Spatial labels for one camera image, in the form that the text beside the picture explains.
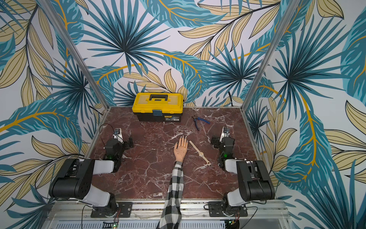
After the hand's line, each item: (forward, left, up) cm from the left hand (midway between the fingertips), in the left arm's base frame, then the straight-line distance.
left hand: (124, 137), depth 93 cm
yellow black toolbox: (+18, -21, +10) cm, 30 cm away
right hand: (+2, -64, +2) cm, 64 cm away
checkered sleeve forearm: (-43, -34, 0) cm, 55 cm away
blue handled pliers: (+21, -48, -6) cm, 53 cm away
